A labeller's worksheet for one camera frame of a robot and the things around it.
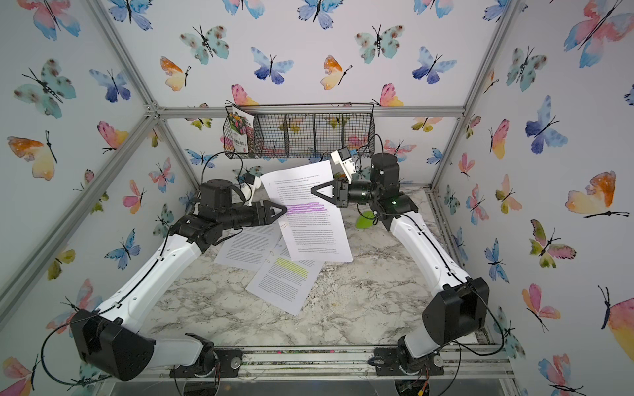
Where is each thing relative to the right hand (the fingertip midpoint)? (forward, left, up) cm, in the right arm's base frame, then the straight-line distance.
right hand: (316, 190), depth 65 cm
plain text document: (+5, +28, -39) cm, 48 cm away
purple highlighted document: (-4, +1, -11) cm, 12 cm away
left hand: (+1, +11, -9) cm, 14 cm away
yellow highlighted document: (-9, +13, -40) cm, 43 cm away
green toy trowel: (+21, -17, -42) cm, 50 cm away
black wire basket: (+41, +8, -9) cm, 43 cm away
